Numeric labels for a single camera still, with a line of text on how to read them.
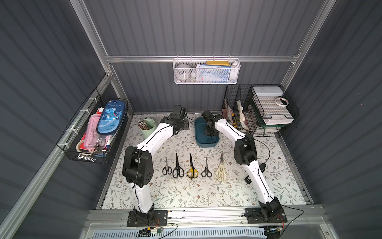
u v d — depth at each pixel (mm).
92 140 672
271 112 935
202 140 1010
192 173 881
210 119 821
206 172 889
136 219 683
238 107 1047
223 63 890
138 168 505
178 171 890
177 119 707
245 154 663
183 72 838
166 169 908
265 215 654
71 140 620
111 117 695
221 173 885
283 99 1018
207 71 865
